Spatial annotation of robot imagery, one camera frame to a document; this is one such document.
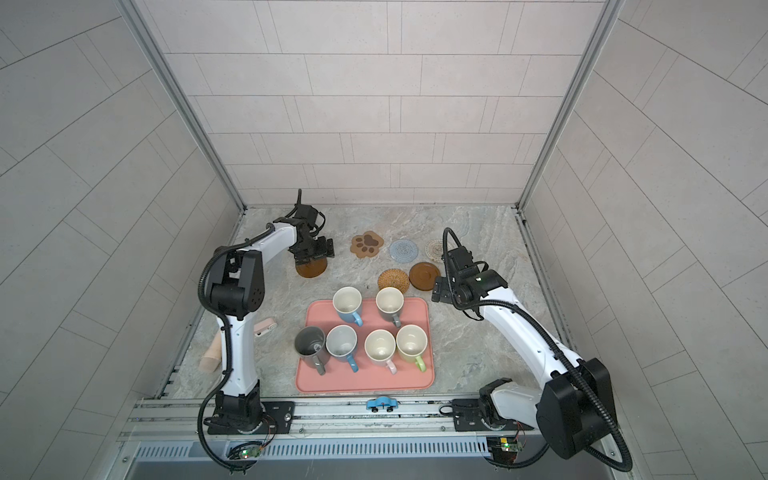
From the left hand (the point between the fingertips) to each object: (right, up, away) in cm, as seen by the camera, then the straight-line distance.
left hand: (328, 251), depth 104 cm
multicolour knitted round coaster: (+37, +1, -2) cm, 37 cm away
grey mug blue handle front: (+9, -22, -24) cm, 34 cm away
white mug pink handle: (+20, -25, -23) cm, 39 cm away
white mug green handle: (+29, -23, -23) cm, 43 cm away
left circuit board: (-7, -41, -40) cm, 58 cm away
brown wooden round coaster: (-4, -5, -4) cm, 8 cm away
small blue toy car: (+21, -34, -33) cm, 52 cm away
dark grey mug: (+1, -23, -25) cm, 34 cm away
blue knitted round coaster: (+26, 0, -1) cm, 27 cm away
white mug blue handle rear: (+10, -13, -18) cm, 24 cm away
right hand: (+39, -10, -21) cm, 45 cm away
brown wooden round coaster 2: (+33, -7, -8) cm, 34 cm away
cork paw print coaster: (+14, +3, +1) cm, 14 cm away
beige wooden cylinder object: (-24, -26, -27) cm, 44 cm away
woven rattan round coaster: (+23, -8, -8) cm, 26 cm away
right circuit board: (+49, -43, -36) cm, 75 cm away
